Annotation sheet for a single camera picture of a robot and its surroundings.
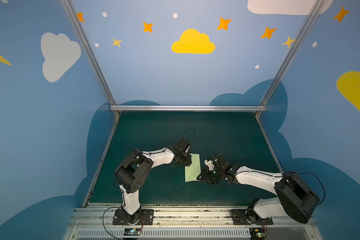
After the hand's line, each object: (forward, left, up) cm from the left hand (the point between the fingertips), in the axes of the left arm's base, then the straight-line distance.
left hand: (191, 162), depth 92 cm
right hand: (-11, -4, +2) cm, 11 cm away
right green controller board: (-36, -32, -2) cm, 48 cm away
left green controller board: (-36, +30, -3) cm, 47 cm away
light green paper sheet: (-5, -1, -2) cm, 6 cm away
